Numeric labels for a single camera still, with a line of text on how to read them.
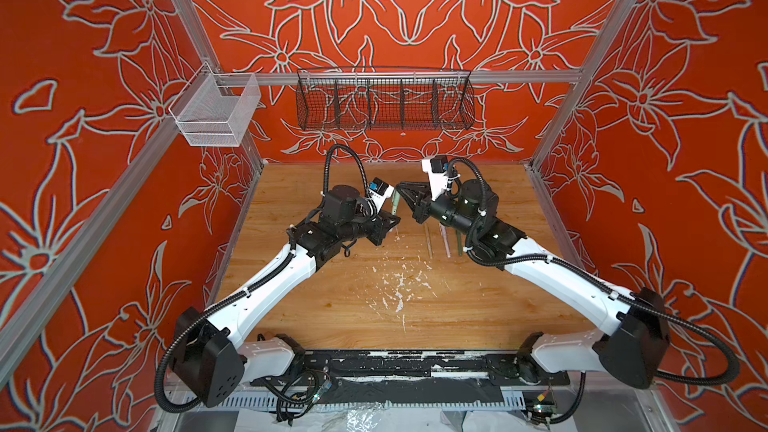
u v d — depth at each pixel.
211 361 0.38
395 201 0.69
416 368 0.74
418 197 0.62
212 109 0.92
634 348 0.38
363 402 0.70
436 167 0.59
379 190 0.63
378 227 0.64
